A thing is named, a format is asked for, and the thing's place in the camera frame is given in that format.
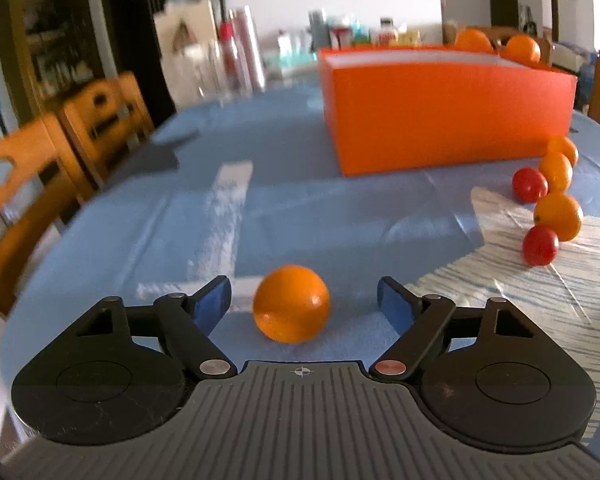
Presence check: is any large orange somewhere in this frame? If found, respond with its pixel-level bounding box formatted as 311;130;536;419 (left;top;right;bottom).
454;29;496;53
501;35;542;65

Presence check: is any pink thermos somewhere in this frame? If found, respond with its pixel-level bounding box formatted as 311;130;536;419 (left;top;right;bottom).
232;6;267;95

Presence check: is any small orange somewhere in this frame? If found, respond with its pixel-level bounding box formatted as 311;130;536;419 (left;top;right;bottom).
533;192;584;242
252;265;332;345
546;135;579;167
538;152;574;193

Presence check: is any blue printed tablecloth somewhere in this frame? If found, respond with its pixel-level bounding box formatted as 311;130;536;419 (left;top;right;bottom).
0;80;600;461

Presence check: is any orange cardboard box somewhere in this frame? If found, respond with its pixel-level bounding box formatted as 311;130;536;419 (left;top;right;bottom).
319;45;578;177

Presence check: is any grey thermos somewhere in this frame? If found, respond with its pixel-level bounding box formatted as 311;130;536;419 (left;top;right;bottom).
309;9;329;52

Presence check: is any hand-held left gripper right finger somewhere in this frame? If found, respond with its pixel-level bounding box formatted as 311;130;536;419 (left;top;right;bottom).
370;276;536;381

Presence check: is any red cherry tomato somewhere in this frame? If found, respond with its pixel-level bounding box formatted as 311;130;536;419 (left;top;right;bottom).
512;168;549;204
522;225;560;267

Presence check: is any white paper bag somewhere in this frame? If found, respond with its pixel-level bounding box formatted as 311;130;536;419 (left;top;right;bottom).
154;0;231;107

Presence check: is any dark shelf cabinet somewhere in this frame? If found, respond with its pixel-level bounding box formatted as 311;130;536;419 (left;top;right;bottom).
0;0;113;123

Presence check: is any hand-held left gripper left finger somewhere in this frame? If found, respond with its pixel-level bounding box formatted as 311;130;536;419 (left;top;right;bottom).
75;275;238;381

